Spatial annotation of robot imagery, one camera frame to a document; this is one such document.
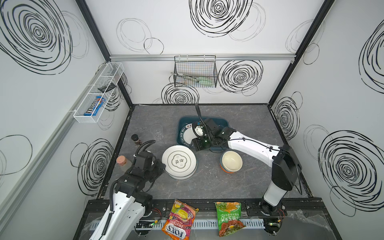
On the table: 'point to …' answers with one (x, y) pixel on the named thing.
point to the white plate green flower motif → (181, 162)
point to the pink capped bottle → (124, 164)
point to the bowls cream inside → (231, 161)
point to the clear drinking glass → (157, 130)
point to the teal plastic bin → (183, 120)
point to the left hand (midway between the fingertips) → (168, 165)
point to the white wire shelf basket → (111, 73)
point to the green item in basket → (206, 81)
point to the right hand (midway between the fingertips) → (189, 147)
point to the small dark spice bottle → (135, 138)
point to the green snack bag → (229, 216)
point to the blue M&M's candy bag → (92, 110)
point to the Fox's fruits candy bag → (180, 220)
